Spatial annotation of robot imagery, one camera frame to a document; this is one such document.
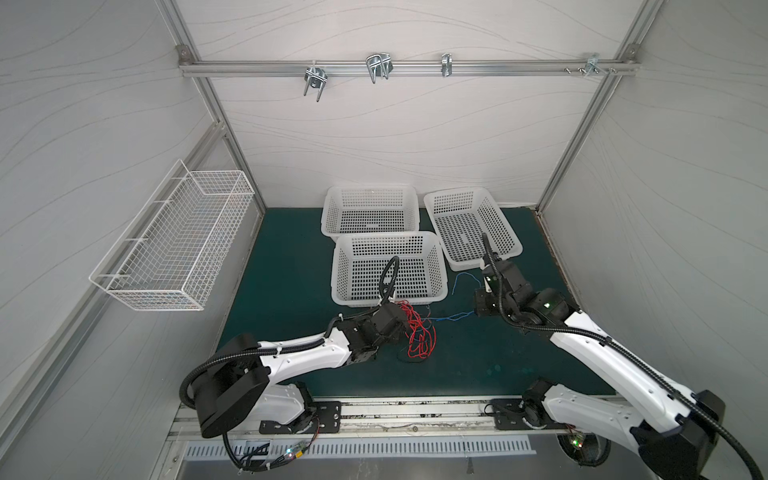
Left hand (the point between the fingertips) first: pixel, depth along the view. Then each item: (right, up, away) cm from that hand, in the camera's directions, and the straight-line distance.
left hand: (398, 315), depth 85 cm
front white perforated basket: (-13, +15, +20) cm, 28 cm away
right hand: (+22, +10, -7) cm, 26 cm away
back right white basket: (+26, +31, +34) cm, 52 cm away
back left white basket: (-11, +34, +33) cm, 49 cm away
